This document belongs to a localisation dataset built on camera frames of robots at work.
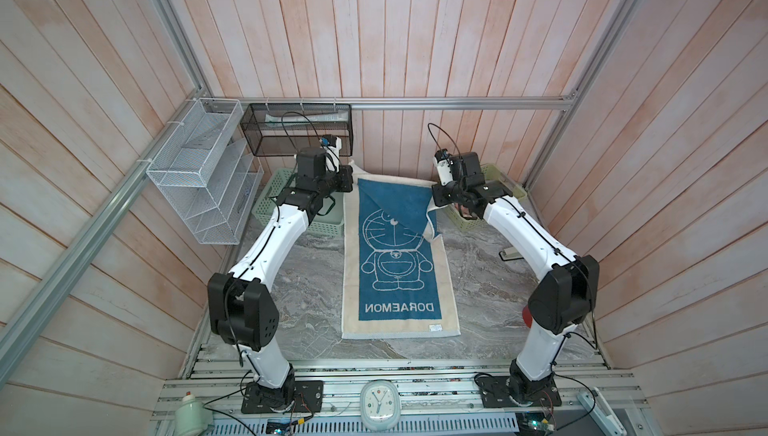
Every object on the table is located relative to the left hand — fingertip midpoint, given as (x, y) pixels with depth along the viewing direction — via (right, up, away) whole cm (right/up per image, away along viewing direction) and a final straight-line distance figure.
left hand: (352, 174), depth 83 cm
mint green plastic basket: (-10, -14, +22) cm, 28 cm away
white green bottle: (-35, -58, -17) cm, 69 cm away
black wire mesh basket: (-31, +19, +23) cm, 43 cm away
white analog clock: (+8, -57, -13) cm, 59 cm away
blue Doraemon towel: (+13, -32, +13) cm, 36 cm away
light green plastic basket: (+53, +6, +35) cm, 64 cm away
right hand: (+25, -3, +5) cm, 26 cm away
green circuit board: (+45, -62, -12) cm, 78 cm away
